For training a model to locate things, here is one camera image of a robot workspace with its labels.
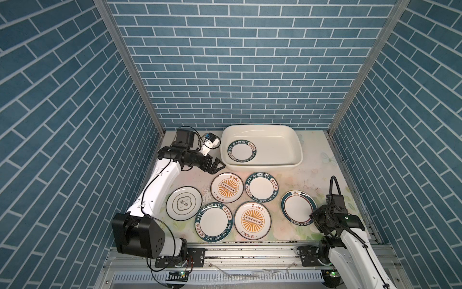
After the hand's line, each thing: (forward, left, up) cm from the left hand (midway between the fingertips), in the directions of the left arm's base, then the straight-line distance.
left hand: (221, 161), depth 78 cm
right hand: (-17, -43, -21) cm, 51 cm away
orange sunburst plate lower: (-18, -15, -23) cm, 32 cm away
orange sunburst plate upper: (-1, -2, -22) cm, 22 cm away
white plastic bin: (+26, -33, -21) cm, 47 cm away
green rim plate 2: (+23, -10, -21) cm, 33 cm away
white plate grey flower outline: (-9, +19, -23) cm, 31 cm away
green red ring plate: (-11, -38, -24) cm, 46 cm away
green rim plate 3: (-18, +4, -24) cm, 31 cm away
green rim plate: (-1, -21, -22) cm, 30 cm away
